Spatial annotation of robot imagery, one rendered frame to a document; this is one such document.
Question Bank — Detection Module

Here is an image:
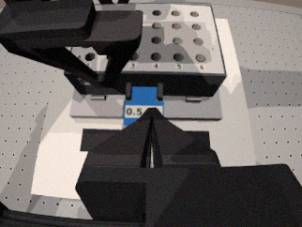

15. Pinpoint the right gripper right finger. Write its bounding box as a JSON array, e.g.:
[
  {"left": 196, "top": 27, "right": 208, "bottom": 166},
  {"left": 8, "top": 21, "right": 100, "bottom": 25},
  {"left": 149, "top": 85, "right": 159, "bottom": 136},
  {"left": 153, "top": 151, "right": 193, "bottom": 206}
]
[{"left": 152, "top": 107, "right": 221, "bottom": 168}]

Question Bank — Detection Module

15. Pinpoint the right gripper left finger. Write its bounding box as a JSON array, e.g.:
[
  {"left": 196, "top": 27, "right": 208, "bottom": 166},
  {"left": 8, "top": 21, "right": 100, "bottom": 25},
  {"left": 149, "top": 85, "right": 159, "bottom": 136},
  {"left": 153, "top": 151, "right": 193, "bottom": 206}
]
[{"left": 83, "top": 108, "right": 152, "bottom": 168}]

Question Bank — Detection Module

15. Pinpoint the grey flat base plate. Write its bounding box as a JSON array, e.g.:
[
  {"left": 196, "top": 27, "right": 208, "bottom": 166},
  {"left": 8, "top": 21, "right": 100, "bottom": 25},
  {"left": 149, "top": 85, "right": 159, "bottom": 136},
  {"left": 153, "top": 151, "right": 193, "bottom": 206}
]
[{"left": 0, "top": 1, "right": 302, "bottom": 219}]

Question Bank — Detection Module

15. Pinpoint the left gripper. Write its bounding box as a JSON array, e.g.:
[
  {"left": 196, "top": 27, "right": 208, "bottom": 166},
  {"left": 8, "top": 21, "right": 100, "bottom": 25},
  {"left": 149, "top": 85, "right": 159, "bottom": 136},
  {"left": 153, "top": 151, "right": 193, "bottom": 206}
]
[{"left": 0, "top": 0, "right": 143, "bottom": 88}]

